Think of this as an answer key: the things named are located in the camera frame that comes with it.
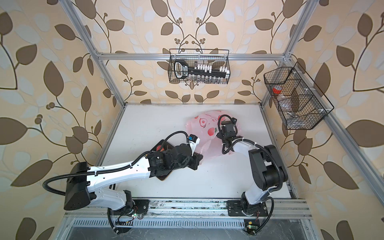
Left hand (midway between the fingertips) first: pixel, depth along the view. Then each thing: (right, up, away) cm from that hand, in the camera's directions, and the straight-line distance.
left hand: (205, 157), depth 71 cm
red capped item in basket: (+43, +36, +17) cm, 59 cm away
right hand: (+13, +9, +26) cm, 30 cm away
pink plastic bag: (+1, +14, +23) cm, 27 cm away
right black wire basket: (+50, +25, +8) cm, 56 cm away
